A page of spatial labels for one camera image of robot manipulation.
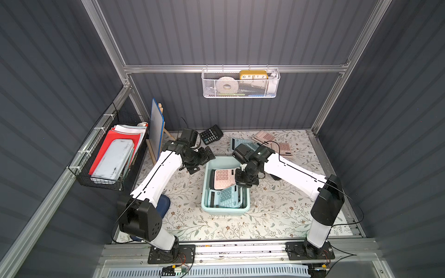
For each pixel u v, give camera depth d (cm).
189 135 64
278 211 86
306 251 66
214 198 85
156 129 94
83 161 62
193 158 67
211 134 117
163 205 84
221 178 91
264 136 116
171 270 71
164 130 94
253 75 87
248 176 67
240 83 90
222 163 93
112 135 77
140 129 79
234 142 112
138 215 42
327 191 45
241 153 64
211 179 91
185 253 74
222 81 83
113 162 67
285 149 108
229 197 79
